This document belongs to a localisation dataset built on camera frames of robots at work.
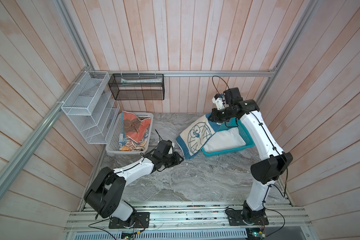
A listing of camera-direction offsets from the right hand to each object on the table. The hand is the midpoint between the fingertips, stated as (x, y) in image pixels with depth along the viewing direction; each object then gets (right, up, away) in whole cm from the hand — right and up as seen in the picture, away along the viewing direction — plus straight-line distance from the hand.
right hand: (208, 118), depth 81 cm
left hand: (-14, -26, +4) cm, 30 cm away
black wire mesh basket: (-46, +24, +23) cm, 57 cm away
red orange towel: (-51, -5, +29) cm, 58 cm away
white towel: (+16, -14, +23) cm, 32 cm away
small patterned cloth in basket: (-50, -16, +15) cm, 54 cm away
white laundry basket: (-59, -17, +14) cm, 63 cm away
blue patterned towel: (-6, -10, +8) cm, 14 cm away
